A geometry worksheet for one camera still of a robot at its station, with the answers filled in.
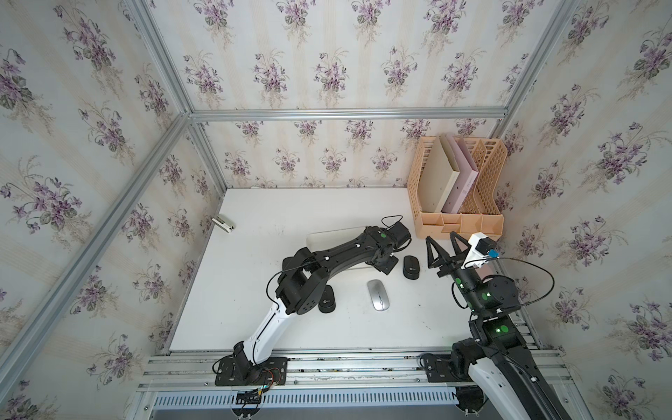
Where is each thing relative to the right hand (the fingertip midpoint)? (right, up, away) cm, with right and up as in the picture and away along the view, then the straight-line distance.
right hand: (443, 236), depth 68 cm
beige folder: (+14, +22, +39) cm, 47 cm away
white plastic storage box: (-35, -5, +32) cm, 48 cm away
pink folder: (+15, +18, +19) cm, 30 cm away
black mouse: (-2, -13, +24) cm, 28 cm away
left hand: (-11, -13, +23) cm, 29 cm away
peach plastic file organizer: (+36, +7, +47) cm, 59 cm away
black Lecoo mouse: (-31, -23, +16) cm, 42 cm away
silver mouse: (-14, -21, +18) cm, 31 cm away
